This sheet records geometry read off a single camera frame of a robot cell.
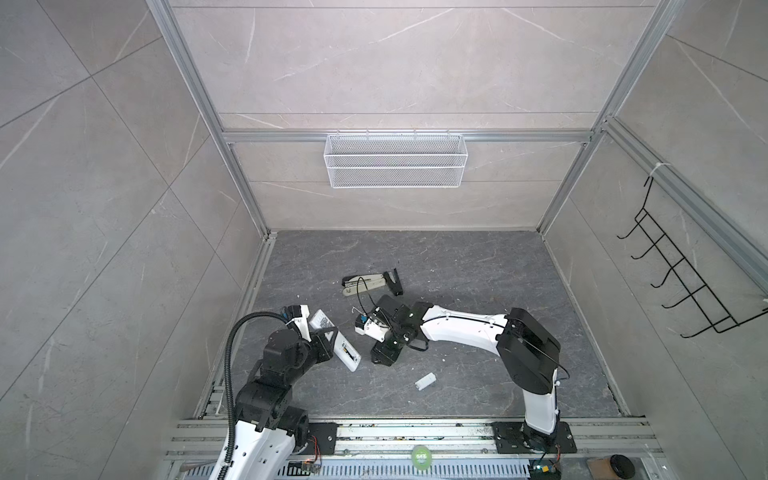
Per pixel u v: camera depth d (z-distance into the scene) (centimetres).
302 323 67
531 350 49
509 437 73
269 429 50
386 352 76
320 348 65
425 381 83
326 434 73
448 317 58
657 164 70
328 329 72
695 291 63
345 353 74
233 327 54
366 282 102
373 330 77
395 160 98
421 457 71
